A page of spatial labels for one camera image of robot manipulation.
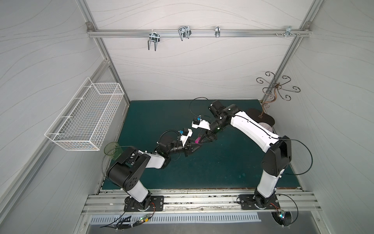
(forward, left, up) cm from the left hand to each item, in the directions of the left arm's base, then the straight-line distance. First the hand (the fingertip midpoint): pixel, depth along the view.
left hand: (201, 145), depth 78 cm
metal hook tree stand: (+33, -45, +16) cm, 58 cm away
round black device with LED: (-30, -41, -18) cm, 54 cm away
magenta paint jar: (+1, +2, +4) cm, 4 cm away
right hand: (+4, +1, +2) cm, 4 cm away
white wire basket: (+3, +57, +16) cm, 59 cm away
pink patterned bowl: (+22, -47, -12) cm, 54 cm away
